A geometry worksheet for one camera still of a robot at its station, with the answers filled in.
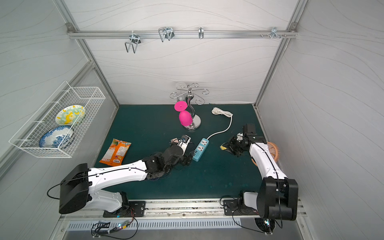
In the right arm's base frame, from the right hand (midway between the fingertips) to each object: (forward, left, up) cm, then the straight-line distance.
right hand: (224, 145), depth 84 cm
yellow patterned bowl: (0, +76, +23) cm, 80 cm away
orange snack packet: (-4, +66, -8) cm, 66 cm away
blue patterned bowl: (-12, +75, +23) cm, 79 cm away
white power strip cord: (+36, +3, -9) cm, 37 cm away
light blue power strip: (+2, +14, -9) cm, 16 cm away
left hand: (-6, +20, +5) cm, 21 cm away
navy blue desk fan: (-26, +31, +18) cm, 44 cm away
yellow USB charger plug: (-1, +1, -1) cm, 2 cm away
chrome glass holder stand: (+24, +21, +16) cm, 35 cm away
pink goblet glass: (+16, +24, +5) cm, 29 cm away
